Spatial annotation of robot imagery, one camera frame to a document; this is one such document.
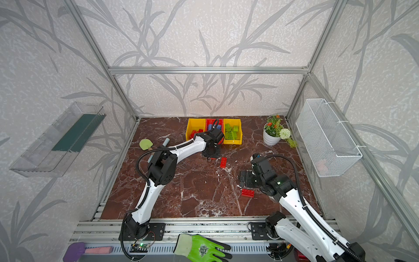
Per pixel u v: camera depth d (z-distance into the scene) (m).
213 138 0.80
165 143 1.05
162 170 0.58
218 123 1.15
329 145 0.62
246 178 0.67
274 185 0.52
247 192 0.85
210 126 1.12
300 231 0.56
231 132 1.07
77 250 0.68
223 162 0.96
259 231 0.74
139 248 0.72
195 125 1.15
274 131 1.00
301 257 0.65
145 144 1.05
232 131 1.08
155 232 0.74
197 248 0.69
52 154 0.64
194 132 1.09
